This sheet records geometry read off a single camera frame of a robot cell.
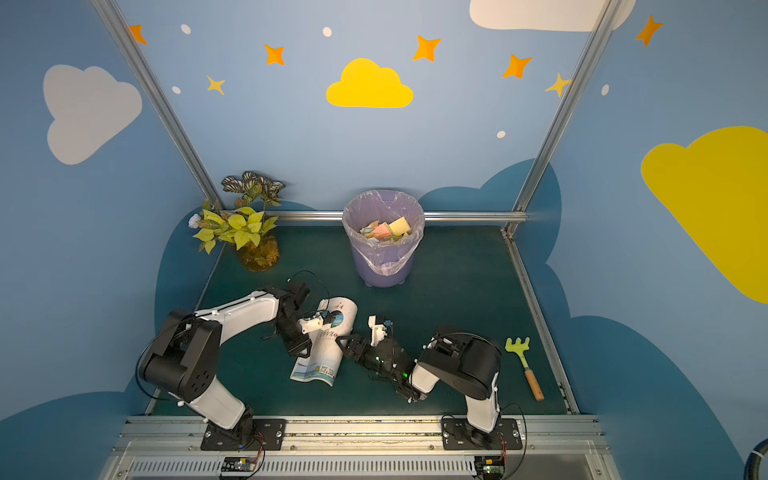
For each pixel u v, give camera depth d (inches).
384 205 38.2
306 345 31.6
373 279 40.2
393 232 40.0
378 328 32.3
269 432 29.5
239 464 28.2
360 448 28.9
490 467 28.3
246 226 34.6
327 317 33.1
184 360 18.1
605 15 27.6
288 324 30.3
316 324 33.1
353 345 30.1
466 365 19.4
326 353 32.6
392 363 26.2
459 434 29.4
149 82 31.3
